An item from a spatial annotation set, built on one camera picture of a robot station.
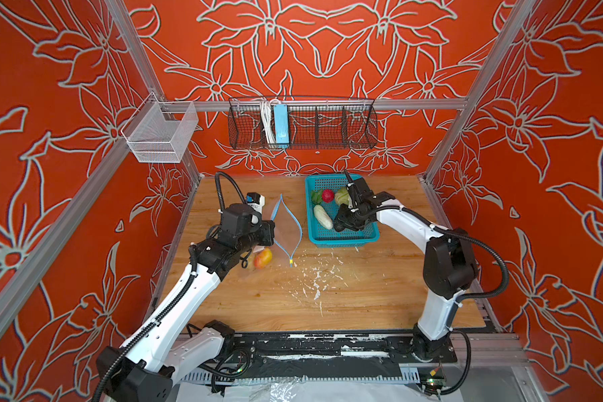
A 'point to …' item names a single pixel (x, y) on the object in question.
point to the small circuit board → (435, 382)
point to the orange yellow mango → (262, 258)
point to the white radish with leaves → (319, 212)
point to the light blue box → (282, 136)
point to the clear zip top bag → (288, 229)
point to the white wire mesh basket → (160, 131)
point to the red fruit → (327, 195)
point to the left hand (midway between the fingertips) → (274, 222)
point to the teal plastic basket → (323, 237)
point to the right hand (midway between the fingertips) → (333, 219)
